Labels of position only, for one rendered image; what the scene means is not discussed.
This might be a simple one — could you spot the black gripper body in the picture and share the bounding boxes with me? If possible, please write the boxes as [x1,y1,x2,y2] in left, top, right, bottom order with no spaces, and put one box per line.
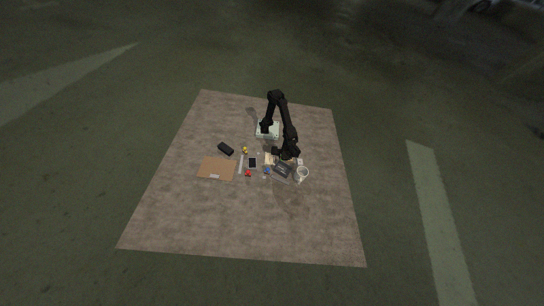
[271,145,288,155]

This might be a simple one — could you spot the cream inspection card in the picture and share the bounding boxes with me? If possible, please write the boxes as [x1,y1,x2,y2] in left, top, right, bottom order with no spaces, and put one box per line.
[264,152,275,165]

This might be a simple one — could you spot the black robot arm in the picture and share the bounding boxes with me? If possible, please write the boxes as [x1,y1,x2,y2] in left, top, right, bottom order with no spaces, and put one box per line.
[259,89,301,160]

